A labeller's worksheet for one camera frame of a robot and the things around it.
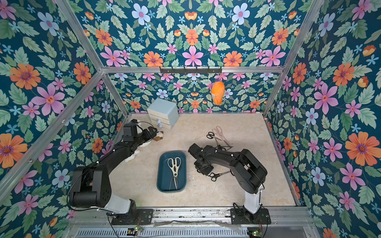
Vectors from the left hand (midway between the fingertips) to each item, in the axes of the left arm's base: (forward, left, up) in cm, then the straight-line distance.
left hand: (152, 129), depth 91 cm
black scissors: (+4, -38, -16) cm, 41 cm away
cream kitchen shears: (-19, -12, -13) cm, 26 cm away
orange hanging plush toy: (+19, -43, +11) cm, 48 cm away
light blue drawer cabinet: (+15, -5, -1) cm, 16 cm away
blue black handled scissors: (-29, -11, -15) cm, 34 cm away
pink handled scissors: (+8, -44, -16) cm, 48 cm away
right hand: (-22, -27, -15) cm, 38 cm away
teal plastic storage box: (-23, -7, -15) cm, 29 cm away
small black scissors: (-26, -36, -16) cm, 47 cm away
